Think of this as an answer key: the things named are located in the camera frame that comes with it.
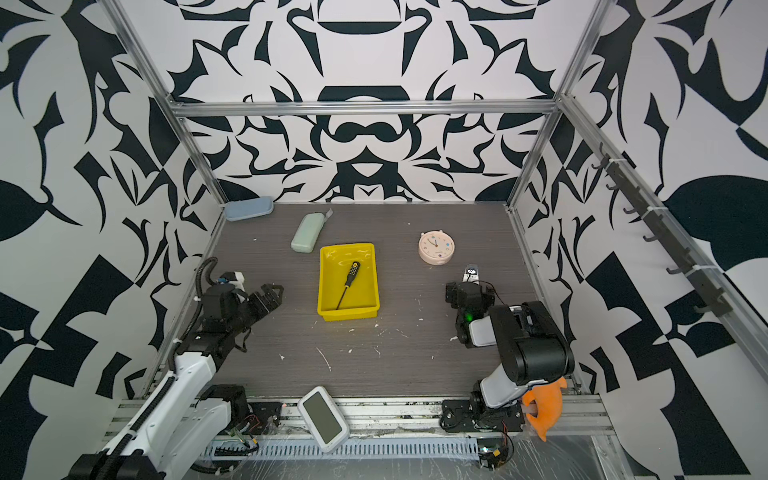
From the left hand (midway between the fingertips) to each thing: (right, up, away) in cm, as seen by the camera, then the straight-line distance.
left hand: (271, 289), depth 83 cm
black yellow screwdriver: (+21, +4, +16) cm, 27 cm away
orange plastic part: (+71, -25, -9) cm, 76 cm away
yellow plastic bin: (+24, -5, +10) cm, 26 cm away
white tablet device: (+17, -28, -12) cm, 35 cm away
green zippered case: (+3, +16, +28) cm, 33 cm away
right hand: (+59, +1, +11) cm, 60 cm away
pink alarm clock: (+49, +11, +22) cm, 54 cm away
